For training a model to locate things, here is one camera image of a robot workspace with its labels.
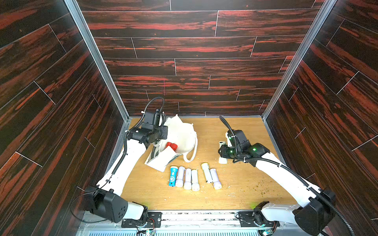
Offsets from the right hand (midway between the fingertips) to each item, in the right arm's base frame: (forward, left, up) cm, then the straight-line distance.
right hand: (223, 149), depth 81 cm
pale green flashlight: (-8, +2, +1) cm, 8 cm away
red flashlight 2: (+8, +30, -11) cm, 33 cm away
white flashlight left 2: (-16, +15, -14) cm, 26 cm away
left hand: (+6, +33, +9) cm, 35 cm away
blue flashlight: (-11, +28, -14) cm, 34 cm away
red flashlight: (+11, +34, -12) cm, 37 cm away
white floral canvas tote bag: (+11, +24, -1) cm, 26 cm away
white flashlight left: (-15, +20, -15) cm, 29 cm away
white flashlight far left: (-14, +25, -14) cm, 32 cm away
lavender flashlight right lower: (-15, +3, -14) cm, 21 cm away
